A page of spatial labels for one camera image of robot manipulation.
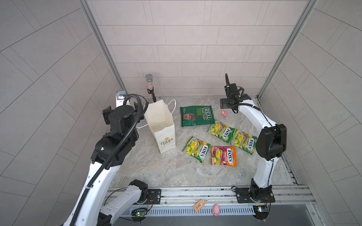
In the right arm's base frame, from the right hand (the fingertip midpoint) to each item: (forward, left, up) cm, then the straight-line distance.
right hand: (227, 102), depth 94 cm
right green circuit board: (-59, -5, -17) cm, 62 cm away
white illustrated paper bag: (-6, +47, -5) cm, 47 cm away
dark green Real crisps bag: (0, +21, -13) cm, 25 cm away
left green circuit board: (-57, +53, -11) cm, 79 cm away
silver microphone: (+7, +50, +18) cm, 53 cm away
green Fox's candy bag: (-16, +5, -13) cm, 21 cm away
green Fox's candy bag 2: (-27, +24, -11) cm, 38 cm away
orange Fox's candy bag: (-32, +7, -12) cm, 35 cm away
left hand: (-21, +53, +27) cm, 63 cm away
